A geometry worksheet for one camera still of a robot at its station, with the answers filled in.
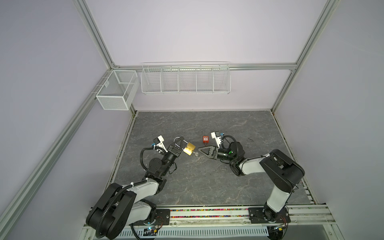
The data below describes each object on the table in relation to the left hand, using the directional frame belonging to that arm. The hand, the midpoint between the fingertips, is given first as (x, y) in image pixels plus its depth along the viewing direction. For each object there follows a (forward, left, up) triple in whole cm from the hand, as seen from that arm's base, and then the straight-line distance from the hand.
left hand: (185, 140), depth 75 cm
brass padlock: (-3, -2, -3) cm, 5 cm away
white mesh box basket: (+45, +46, -1) cm, 64 cm away
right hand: (-4, -6, -5) cm, 9 cm away
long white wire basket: (+55, -2, 0) cm, 55 cm away
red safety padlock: (+15, -12, -22) cm, 29 cm away
